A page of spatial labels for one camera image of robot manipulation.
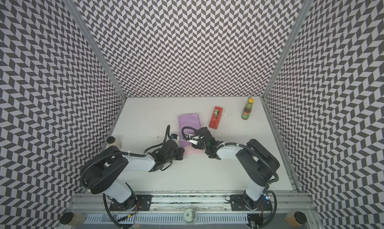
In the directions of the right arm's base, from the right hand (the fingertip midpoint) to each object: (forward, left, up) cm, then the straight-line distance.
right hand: (195, 137), depth 92 cm
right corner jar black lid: (-42, -45, +2) cm, 62 cm away
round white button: (-41, +2, +7) cm, 41 cm away
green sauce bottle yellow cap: (+17, -35, +2) cm, 39 cm away
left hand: (-7, +6, -4) cm, 11 cm away
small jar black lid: (-6, +46, +8) cm, 47 cm away
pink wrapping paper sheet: (+8, +4, +2) cm, 9 cm away
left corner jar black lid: (-41, +52, +9) cm, 66 cm away
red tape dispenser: (+13, -14, +2) cm, 19 cm away
